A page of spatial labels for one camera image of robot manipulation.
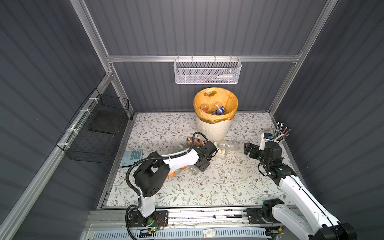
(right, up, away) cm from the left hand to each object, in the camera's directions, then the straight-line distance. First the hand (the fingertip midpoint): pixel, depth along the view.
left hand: (201, 163), depth 90 cm
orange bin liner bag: (+5, +43, +8) cm, 44 cm away
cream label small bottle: (+12, +6, +1) cm, 14 cm away
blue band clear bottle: (+12, +33, +9) cm, 36 cm away
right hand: (+29, +12, -8) cm, 32 cm away
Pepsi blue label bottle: (+3, +36, +9) cm, 37 cm away
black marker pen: (+12, -22, -16) cm, 30 cm away
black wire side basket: (-55, +18, -16) cm, 60 cm away
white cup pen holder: (+30, +17, -19) cm, 39 cm away
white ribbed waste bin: (+9, +19, +3) cm, 21 cm away
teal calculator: (-45, +3, +4) cm, 45 cm away
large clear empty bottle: (+21, +9, +15) cm, 27 cm away
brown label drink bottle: (-2, +13, +7) cm, 15 cm away
